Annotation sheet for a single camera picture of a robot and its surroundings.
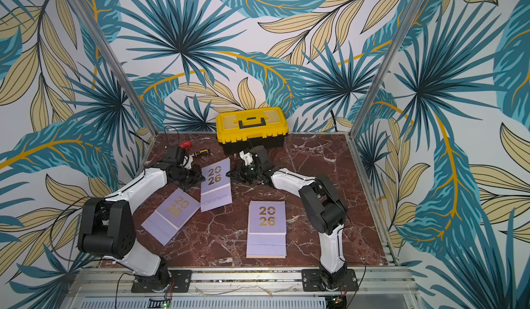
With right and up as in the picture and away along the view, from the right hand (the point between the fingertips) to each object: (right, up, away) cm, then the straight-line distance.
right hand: (227, 174), depth 87 cm
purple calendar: (-4, -6, -1) cm, 8 cm away
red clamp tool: (-28, +14, +28) cm, 42 cm away
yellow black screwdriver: (-18, +9, +22) cm, 29 cm away
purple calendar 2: (-26, -20, 0) cm, 33 cm away
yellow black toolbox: (+3, +19, +11) cm, 23 cm away
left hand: (-10, -2, +2) cm, 10 cm away
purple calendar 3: (+17, -22, -5) cm, 28 cm away
